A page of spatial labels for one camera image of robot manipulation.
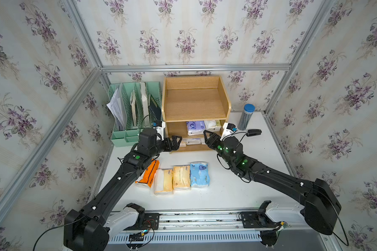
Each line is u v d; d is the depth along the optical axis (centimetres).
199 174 84
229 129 68
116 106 88
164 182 81
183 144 96
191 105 81
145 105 96
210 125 83
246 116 99
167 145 66
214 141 66
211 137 69
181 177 82
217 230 71
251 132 106
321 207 40
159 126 67
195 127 83
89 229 37
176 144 67
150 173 82
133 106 98
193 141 95
